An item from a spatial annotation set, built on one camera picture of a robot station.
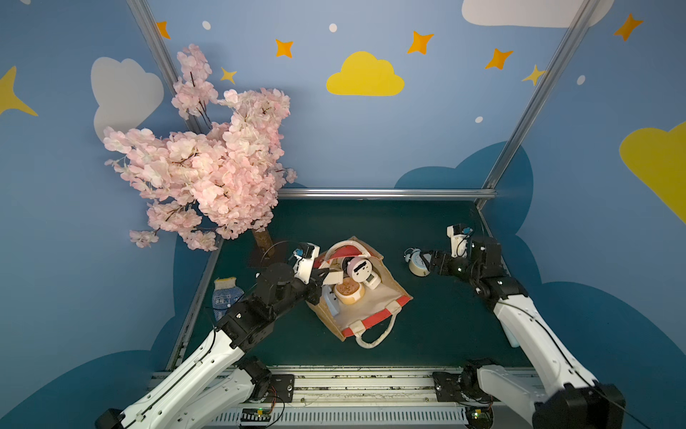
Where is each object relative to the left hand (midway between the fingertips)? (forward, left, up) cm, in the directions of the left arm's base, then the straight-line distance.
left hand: (327, 266), depth 70 cm
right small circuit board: (-30, -43, -28) cm, 60 cm away
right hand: (+10, -33, -7) cm, 35 cm away
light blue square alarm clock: (-1, -1, -20) cm, 20 cm away
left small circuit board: (-31, +19, -29) cm, 47 cm away
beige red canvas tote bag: (-8, -13, -14) cm, 21 cm away
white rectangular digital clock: (+9, -10, -17) cm, 22 cm away
